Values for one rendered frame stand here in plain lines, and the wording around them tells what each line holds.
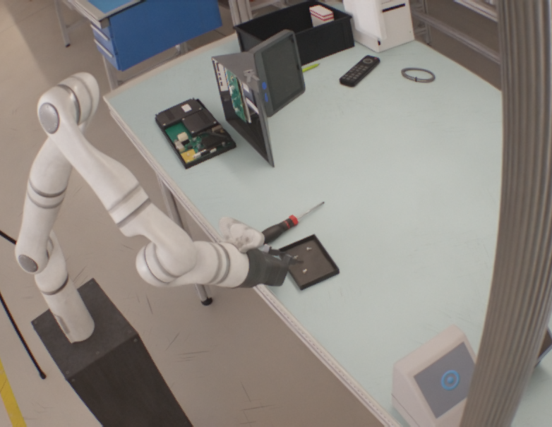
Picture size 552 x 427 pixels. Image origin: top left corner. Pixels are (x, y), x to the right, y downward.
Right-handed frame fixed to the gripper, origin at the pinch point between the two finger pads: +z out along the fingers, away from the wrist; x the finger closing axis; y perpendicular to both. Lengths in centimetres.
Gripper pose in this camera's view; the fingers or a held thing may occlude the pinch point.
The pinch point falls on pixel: (295, 257)
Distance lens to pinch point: 139.1
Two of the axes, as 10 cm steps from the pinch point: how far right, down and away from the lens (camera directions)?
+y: -3.5, 9.3, 1.3
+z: 5.7, 1.0, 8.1
